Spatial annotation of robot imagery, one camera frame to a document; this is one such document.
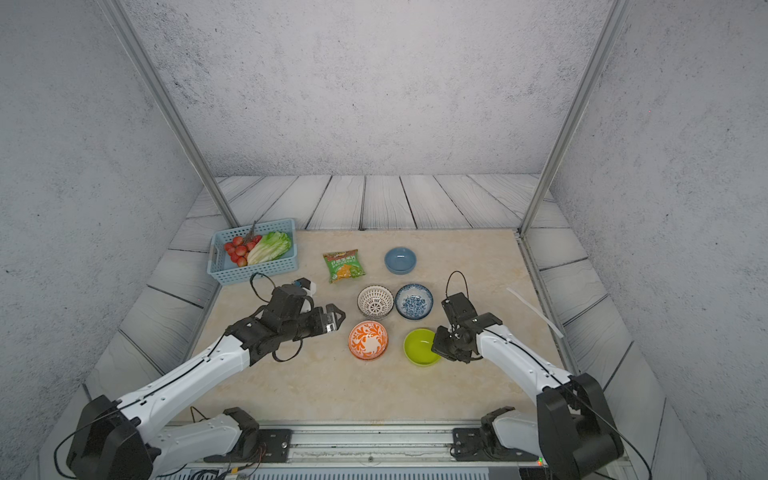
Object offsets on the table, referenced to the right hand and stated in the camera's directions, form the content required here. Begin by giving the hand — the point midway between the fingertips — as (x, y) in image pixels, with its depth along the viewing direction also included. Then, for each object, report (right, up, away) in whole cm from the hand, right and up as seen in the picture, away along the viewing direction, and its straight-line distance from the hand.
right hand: (438, 349), depth 84 cm
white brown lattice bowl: (-18, +11, +14) cm, 25 cm away
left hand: (-27, +9, -4) cm, 29 cm away
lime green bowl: (-5, -1, +4) cm, 7 cm away
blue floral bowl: (-6, +11, +12) cm, 18 cm away
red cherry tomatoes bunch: (-69, +28, +27) cm, 79 cm away
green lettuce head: (-57, +29, +24) cm, 68 cm away
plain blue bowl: (-10, +24, +25) cm, 36 cm away
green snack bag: (-30, +22, +21) cm, 43 cm away
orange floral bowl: (-20, +1, +5) cm, 21 cm away
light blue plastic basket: (-69, +21, +17) cm, 74 cm away
